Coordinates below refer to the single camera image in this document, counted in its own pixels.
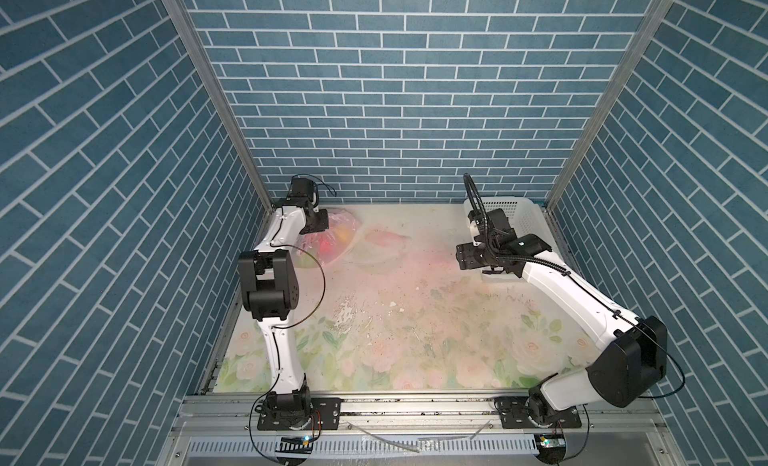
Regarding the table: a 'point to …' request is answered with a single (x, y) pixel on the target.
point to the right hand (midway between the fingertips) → (470, 253)
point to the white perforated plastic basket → (525, 218)
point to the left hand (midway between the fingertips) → (326, 222)
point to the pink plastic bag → (324, 248)
